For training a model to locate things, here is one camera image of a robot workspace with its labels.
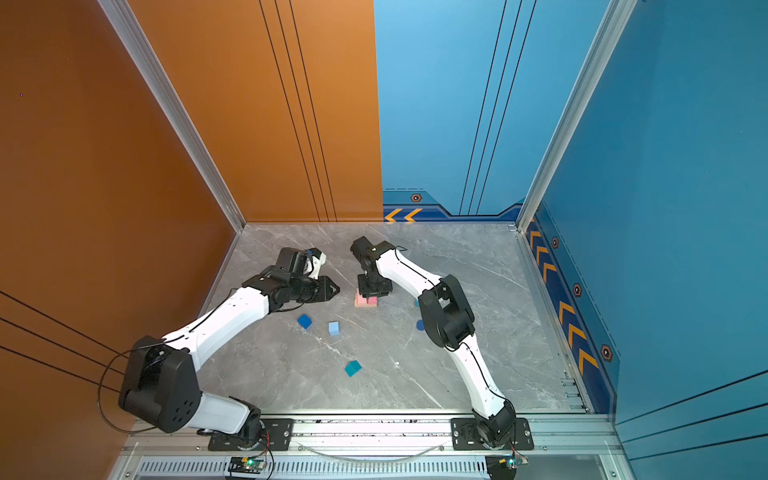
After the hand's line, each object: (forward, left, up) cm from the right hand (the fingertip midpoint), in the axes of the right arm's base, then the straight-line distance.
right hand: (368, 295), depth 97 cm
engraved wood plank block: (-4, +1, 0) cm, 4 cm away
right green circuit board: (-45, -34, -5) cm, 57 cm away
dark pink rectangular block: (-3, -2, +1) cm, 4 cm away
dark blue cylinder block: (-9, -17, -3) cm, 19 cm away
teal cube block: (-23, +3, -2) cm, 23 cm away
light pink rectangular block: (-2, +2, +2) cm, 4 cm away
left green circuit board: (-45, +27, -4) cm, 52 cm away
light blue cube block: (-12, +9, 0) cm, 15 cm away
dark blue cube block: (-9, +19, -1) cm, 21 cm away
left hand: (-4, +8, +11) cm, 14 cm away
